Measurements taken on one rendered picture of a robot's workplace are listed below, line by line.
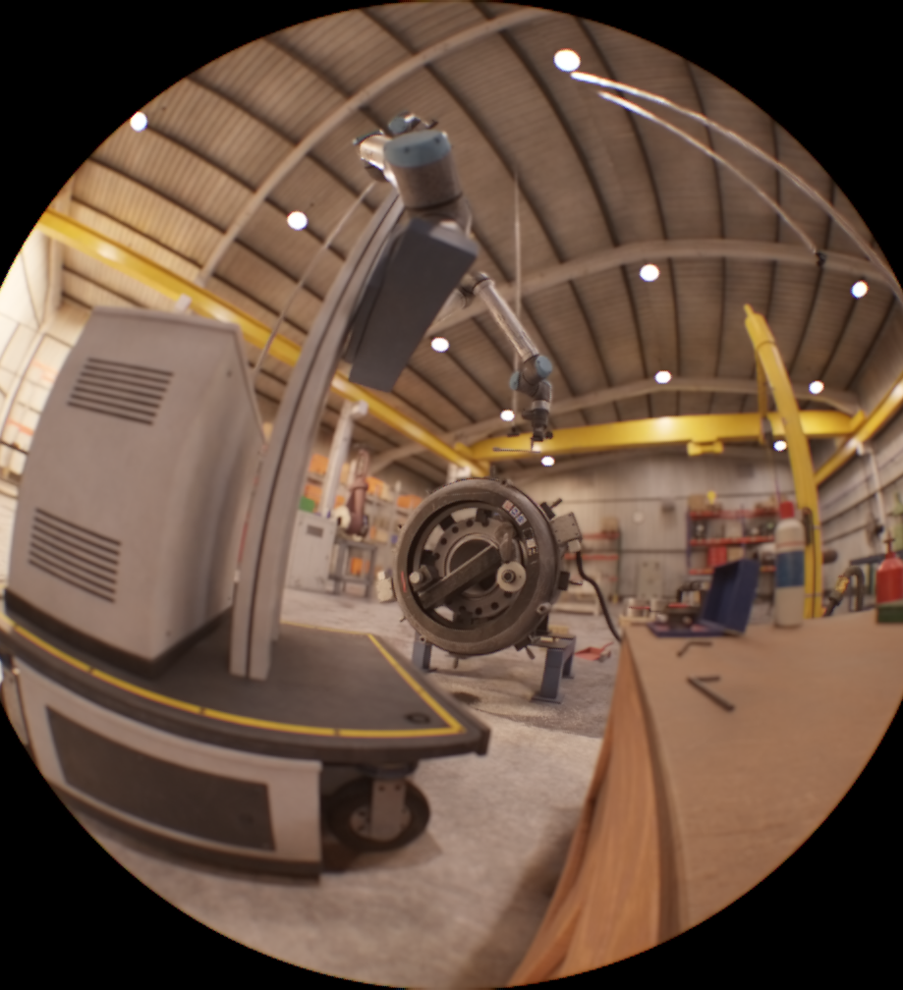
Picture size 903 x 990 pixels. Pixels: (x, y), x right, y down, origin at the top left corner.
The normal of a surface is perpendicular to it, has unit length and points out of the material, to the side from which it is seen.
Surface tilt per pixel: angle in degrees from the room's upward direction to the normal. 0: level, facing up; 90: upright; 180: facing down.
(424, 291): 180
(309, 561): 90
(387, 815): 90
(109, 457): 90
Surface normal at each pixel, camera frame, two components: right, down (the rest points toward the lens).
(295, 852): 0.42, -0.18
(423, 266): -0.12, 0.96
